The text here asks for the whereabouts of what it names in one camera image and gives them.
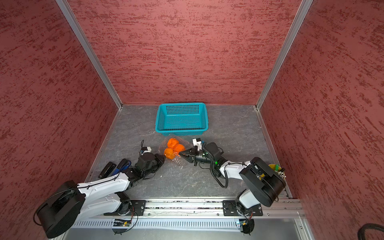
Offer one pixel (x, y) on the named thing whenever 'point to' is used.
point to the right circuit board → (244, 222)
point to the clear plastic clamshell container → (177, 159)
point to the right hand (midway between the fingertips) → (178, 156)
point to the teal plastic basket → (181, 118)
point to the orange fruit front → (169, 153)
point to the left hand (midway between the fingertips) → (166, 159)
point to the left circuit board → (120, 222)
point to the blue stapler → (117, 171)
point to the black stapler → (107, 170)
